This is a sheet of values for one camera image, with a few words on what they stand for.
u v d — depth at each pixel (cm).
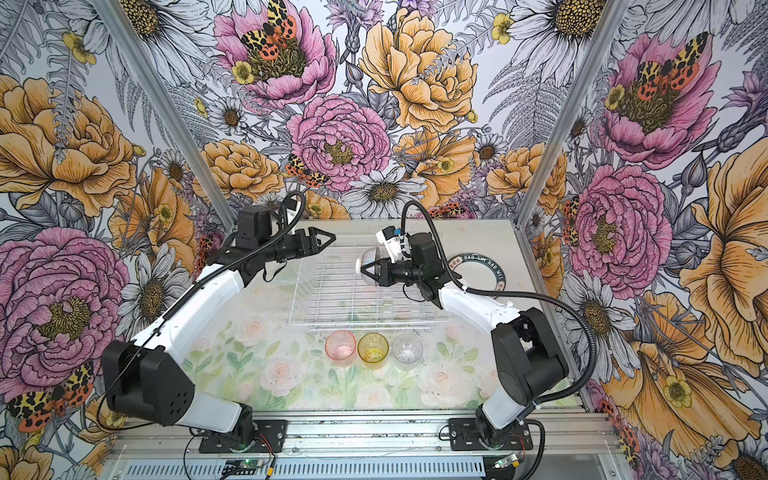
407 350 88
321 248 73
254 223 61
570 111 89
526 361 45
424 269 68
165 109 88
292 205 73
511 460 71
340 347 88
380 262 76
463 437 74
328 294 100
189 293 50
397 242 76
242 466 71
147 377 41
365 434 76
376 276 78
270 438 74
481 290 56
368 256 83
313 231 71
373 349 87
